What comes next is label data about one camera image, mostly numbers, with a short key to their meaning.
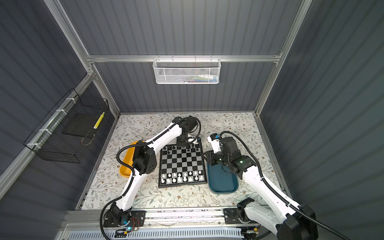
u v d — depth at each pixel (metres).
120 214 0.63
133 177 0.62
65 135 0.72
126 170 0.89
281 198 0.43
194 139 0.86
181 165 0.91
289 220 0.39
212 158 0.67
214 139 0.69
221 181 0.86
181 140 0.84
